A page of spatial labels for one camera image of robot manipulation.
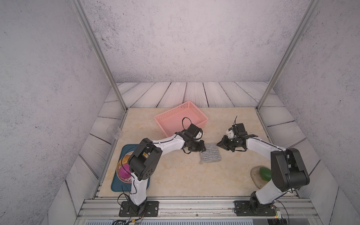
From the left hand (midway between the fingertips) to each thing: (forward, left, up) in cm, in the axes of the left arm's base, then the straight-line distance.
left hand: (207, 150), depth 88 cm
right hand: (+5, -8, 0) cm, 9 cm away
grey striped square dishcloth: (0, -3, -4) cm, 5 cm away
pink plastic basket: (+30, +25, -6) cm, 39 cm away
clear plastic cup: (+20, +65, -4) cm, 68 cm away
